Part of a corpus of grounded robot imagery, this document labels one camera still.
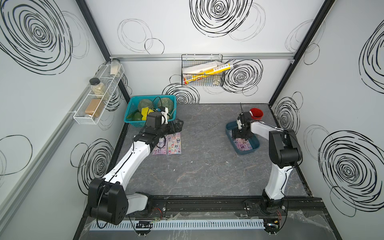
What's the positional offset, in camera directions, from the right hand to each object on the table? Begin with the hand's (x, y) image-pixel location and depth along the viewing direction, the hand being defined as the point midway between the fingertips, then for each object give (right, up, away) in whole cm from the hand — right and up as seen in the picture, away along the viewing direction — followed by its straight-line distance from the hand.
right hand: (239, 135), depth 101 cm
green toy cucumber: (-70, +13, -2) cm, 71 cm away
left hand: (-41, +9, -20) cm, 46 cm away
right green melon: (-51, +23, +5) cm, 57 cm away
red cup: (+13, +15, +4) cm, 20 cm away
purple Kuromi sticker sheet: (-46, -2, -33) cm, 57 cm away
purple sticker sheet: (-44, -5, -4) cm, 45 cm away
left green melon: (-66, +22, +4) cm, 70 cm away
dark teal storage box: (+8, -3, -4) cm, 9 cm away
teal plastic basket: (-77, +21, +9) cm, 81 cm away
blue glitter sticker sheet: (+1, -6, -5) cm, 7 cm away
